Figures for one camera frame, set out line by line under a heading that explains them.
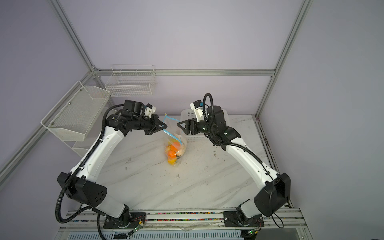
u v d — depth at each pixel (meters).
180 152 0.86
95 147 0.46
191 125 0.62
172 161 0.90
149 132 0.68
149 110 0.70
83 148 0.74
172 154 0.85
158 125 0.65
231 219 0.73
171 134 0.71
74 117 0.79
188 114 1.14
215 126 0.55
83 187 0.40
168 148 0.91
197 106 0.63
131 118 0.57
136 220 0.73
